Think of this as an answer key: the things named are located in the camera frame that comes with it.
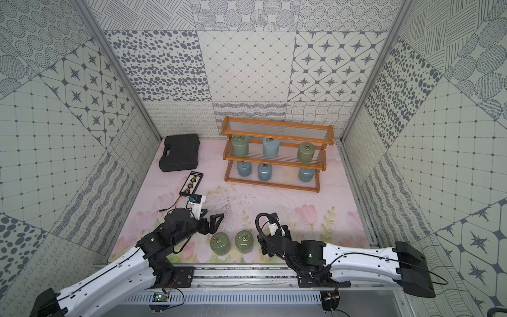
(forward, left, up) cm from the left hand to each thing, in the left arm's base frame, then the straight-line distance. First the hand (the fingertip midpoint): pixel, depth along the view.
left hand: (219, 215), depth 77 cm
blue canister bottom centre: (+25, -18, -4) cm, 31 cm away
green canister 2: (-9, -11, -4) cm, 14 cm away
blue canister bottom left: (+27, -8, -5) cm, 28 cm away
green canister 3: (+29, -7, +10) cm, 31 cm away
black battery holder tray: (+21, +19, -10) cm, 30 cm away
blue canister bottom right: (+25, -39, -6) cm, 46 cm away
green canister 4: (+26, -36, +10) cm, 46 cm away
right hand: (-5, -20, -6) cm, 21 cm away
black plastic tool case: (+43, +32, -11) cm, 55 cm away
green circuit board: (-26, +20, -14) cm, 36 cm away
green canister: (-9, -1, -5) cm, 11 cm away
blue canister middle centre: (+29, -21, +10) cm, 37 cm away
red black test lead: (+9, +27, -12) cm, 31 cm away
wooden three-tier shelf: (+29, -28, +5) cm, 40 cm away
